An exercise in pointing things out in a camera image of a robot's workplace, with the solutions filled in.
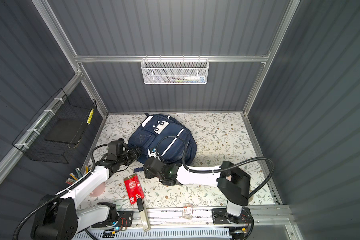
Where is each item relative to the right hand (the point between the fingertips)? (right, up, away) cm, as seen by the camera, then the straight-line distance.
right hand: (149, 167), depth 79 cm
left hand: (-6, +7, +7) cm, 12 cm away
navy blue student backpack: (+13, +13, +10) cm, 20 cm away
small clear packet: (+21, -20, -5) cm, 29 cm away
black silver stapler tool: (-1, -21, -7) cm, 23 cm away
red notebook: (-11, -15, +8) cm, 20 cm away
